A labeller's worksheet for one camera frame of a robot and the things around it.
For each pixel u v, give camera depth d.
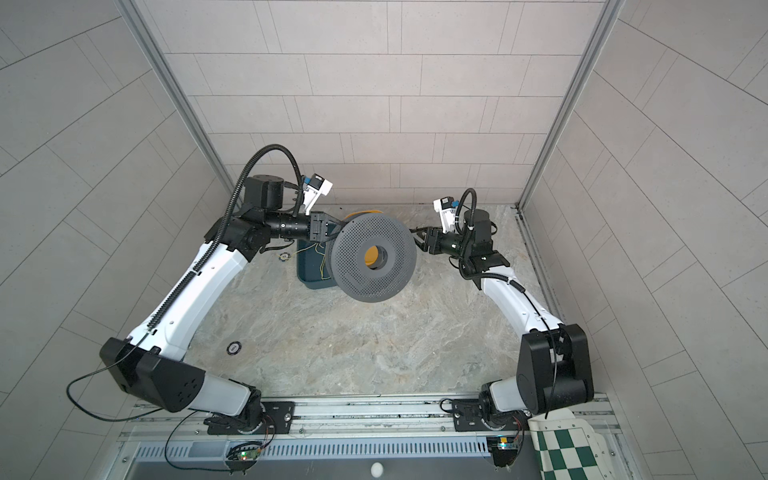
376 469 0.59
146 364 0.38
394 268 0.64
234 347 0.82
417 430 0.71
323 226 0.59
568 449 0.67
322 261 0.99
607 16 0.71
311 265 0.97
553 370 0.40
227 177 1.08
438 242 0.70
